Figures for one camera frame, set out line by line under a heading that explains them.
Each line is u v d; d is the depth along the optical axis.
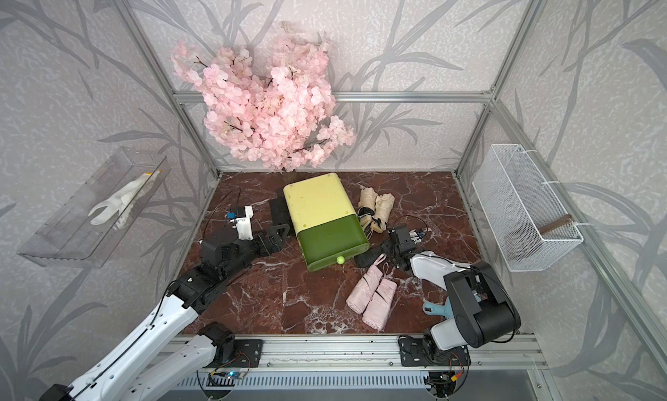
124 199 0.64
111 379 0.40
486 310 0.44
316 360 0.73
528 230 0.72
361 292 0.81
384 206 1.02
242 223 0.65
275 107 0.70
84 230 0.65
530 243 0.71
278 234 0.66
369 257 0.89
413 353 0.72
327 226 0.77
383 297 0.81
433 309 0.79
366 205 1.04
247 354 0.73
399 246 0.72
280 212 1.03
